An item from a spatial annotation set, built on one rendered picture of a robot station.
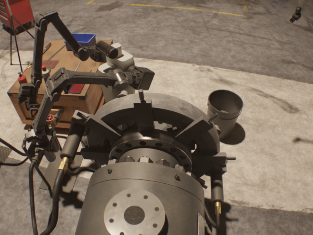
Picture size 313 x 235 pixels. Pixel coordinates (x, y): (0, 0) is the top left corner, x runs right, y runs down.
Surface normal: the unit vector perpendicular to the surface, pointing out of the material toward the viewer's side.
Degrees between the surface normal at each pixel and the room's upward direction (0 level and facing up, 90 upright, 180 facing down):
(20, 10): 90
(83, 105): 90
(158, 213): 0
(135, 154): 22
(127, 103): 37
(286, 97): 0
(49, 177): 0
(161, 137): 14
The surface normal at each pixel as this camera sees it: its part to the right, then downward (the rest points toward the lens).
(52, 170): 0.00, -0.70
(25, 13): 0.75, 0.47
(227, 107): -0.50, 0.57
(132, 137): -0.36, -0.68
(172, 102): 0.25, -0.68
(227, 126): 0.10, 0.74
